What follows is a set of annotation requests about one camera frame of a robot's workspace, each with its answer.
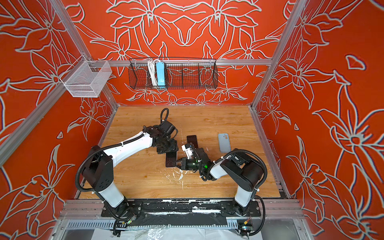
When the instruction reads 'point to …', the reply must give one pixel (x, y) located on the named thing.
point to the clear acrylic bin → (87, 78)
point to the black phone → (171, 159)
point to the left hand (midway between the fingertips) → (174, 148)
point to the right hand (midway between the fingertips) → (171, 165)
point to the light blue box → (160, 74)
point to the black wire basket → (180, 73)
